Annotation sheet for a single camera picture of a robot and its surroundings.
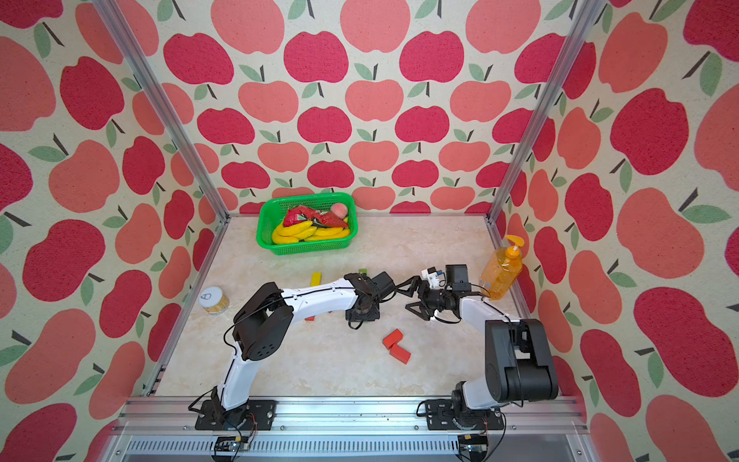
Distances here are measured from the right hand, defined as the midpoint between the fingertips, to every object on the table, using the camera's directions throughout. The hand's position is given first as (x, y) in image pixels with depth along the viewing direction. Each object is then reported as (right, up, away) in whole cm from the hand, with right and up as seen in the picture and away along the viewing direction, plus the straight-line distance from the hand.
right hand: (402, 303), depth 87 cm
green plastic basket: (-49, +31, +25) cm, 63 cm away
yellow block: (-29, +5, +14) cm, 33 cm away
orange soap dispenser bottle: (+30, +10, -2) cm, 31 cm away
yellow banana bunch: (-34, +23, +18) cm, 44 cm away
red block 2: (-1, -14, -3) cm, 15 cm away
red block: (-4, -11, -1) cm, 12 cm away
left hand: (-9, -7, +4) cm, 12 cm away
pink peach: (-22, +32, +27) cm, 48 cm away
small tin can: (-60, 0, +4) cm, 60 cm away
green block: (-12, +8, +16) cm, 22 cm away
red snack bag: (-35, +30, +21) cm, 50 cm away
